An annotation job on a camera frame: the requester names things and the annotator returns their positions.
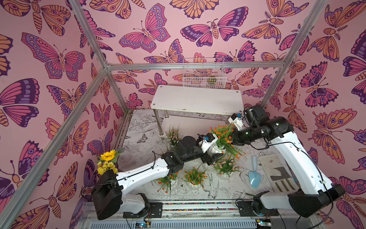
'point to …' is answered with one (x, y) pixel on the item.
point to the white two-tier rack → (194, 110)
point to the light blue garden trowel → (254, 178)
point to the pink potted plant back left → (172, 136)
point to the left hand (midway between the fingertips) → (218, 145)
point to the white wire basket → (207, 78)
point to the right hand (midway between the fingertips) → (226, 140)
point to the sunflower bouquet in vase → (107, 161)
